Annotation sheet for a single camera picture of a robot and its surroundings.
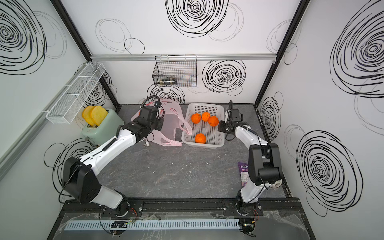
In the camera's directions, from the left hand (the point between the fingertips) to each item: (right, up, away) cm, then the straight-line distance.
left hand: (157, 117), depth 85 cm
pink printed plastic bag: (+8, -2, +10) cm, 13 cm away
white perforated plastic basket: (+35, -14, +15) cm, 41 cm away
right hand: (+40, -5, +10) cm, 42 cm away
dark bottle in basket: (+5, +22, +4) cm, 23 cm away
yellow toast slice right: (-36, +2, +4) cm, 37 cm away
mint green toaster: (-32, -8, +3) cm, 33 cm away
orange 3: (+29, +1, +21) cm, 35 cm away
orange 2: (+22, 0, +20) cm, 30 cm away
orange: (+25, -13, +9) cm, 30 cm away
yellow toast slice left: (-43, +2, +2) cm, 43 cm away
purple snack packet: (+50, -32, -1) cm, 59 cm away
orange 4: (+35, -2, +18) cm, 39 cm away
